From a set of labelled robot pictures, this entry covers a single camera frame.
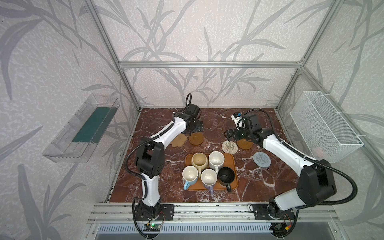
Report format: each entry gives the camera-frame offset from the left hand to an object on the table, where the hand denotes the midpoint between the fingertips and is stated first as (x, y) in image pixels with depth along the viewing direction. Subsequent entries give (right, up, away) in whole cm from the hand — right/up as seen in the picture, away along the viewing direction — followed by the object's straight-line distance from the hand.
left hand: (198, 124), depth 93 cm
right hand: (+20, -1, -6) cm, 21 cm away
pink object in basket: (+59, -13, -21) cm, 64 cm away
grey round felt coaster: (+40, -22, -2) cm, 46 cm away
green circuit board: (-22, -49, -22) cm, 58 cm away
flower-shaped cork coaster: (-13, -11, +9) cm, 20 cm away
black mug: (+16, -29, -10) cm, 34 cm away
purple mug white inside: (+7, -31, -9) cm, 33 cm away
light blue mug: (-5, -29, -10) cm, 31 cm away
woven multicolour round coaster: (+21, -15, +4) cm, 26 cm away
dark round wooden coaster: (-1, -10, +9) cm, 13 cm away
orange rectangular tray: (+20, -23, -3) cm, 31 cm away
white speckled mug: (+11, -22, -4) cm, 25 cm away
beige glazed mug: (+1, -22, -4) cm, 22 cm away
